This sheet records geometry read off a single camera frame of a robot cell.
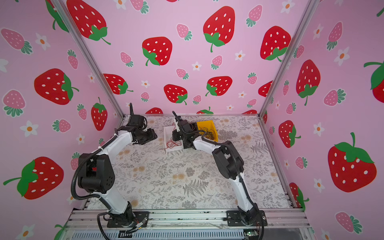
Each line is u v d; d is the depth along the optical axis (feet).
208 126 3.63
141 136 2.57
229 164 1.82
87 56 2.76
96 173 1.56
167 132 3.50
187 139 2.50
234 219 2.41
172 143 3.32
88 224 2.40
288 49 2.76
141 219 2.42
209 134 3.46
